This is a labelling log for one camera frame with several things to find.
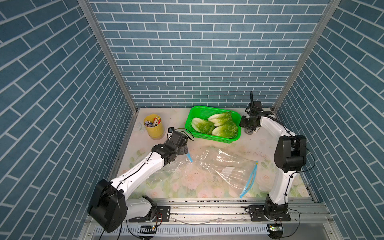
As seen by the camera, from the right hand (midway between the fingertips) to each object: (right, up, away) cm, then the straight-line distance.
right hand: (243, 124), depth 99 cm
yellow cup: (-59, 0, -2) cm, 59 cm away
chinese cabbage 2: (-13, +4, +4) cm, 14 cm away
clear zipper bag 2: (-7, -29, -12) cm, 32 cm away
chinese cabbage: (-27, -1, 0) cm, 27 cm away
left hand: (-39, -13, -15) cm, 44 cm away
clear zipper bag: (-39, -31, -12) cm, 51 cm away
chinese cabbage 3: (-10, -4, -6) cm, 12 cm away
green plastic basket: (-26, +8, +12) cm, 30 cm away
